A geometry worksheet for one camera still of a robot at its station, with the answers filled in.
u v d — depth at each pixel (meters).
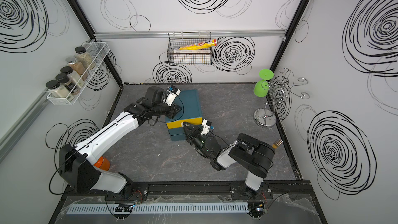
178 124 0.77
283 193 0.69
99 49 0.94
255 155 0.48
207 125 0.77
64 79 0.64
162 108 0.67
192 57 0.87
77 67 0.71
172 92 0.69
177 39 0.94
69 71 0.66
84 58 0.75
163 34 0.92
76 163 0.39
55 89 0.61
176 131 0.83
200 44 0.87
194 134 0.70
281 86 0.77
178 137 0.85
